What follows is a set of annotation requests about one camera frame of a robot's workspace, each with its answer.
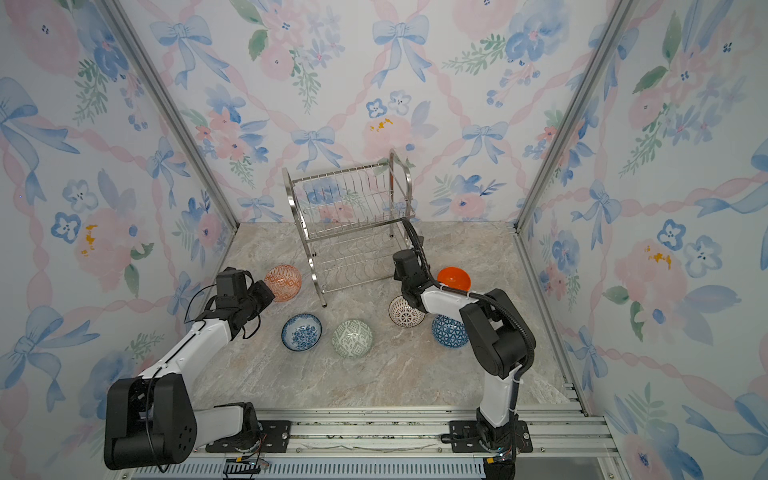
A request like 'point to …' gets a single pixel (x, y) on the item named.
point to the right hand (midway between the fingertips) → (412, 258)
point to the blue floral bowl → (301, 332)
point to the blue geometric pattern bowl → (449, 332)
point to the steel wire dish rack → (352, 221)
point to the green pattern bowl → (352, 338)
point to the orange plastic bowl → (454, 278)
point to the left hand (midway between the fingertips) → (273, 287)
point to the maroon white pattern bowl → (403, 315)
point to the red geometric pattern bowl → (284, 281)
